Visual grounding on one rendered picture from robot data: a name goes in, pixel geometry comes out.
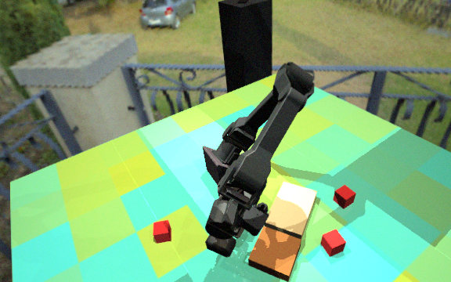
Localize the beige rectangular block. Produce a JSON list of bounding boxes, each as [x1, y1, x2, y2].
[[265, 182, 317, 239]]

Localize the red cube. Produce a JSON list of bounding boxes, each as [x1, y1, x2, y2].
[[153, 220, 171, 244], [321, 230, 347, 257], [333, 185, 356, 209]]

